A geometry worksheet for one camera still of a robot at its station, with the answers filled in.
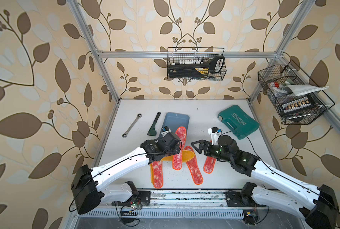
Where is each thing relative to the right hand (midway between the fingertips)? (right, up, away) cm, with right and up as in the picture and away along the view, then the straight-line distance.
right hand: (195, 145), depth 74 cm
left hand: (-8, -2, +2) cm, 9 cm away
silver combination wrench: (-46, +1, +25) cm, 52 cm away
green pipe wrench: (-27, +4, +26) cm, 37 cm away
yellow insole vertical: (-24, -18, +8) cm, 31 cm away
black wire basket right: (+48, +37, +10) cm, 62 cm away
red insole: (-9, -8, +2) cm, 13 cm away
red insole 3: (+1, -17, +9) cm, 19 cm away
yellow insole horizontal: (-3, -10, +16) cm, 19 cm away
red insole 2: (-20, -19, +8) cm, 29 cm away
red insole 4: (+10, -15, +12) cm, 22 cm away
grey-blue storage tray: (-11, +11, +33) cm, 36 cm away
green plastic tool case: (+36, +9, +25) cm, 45 cm away
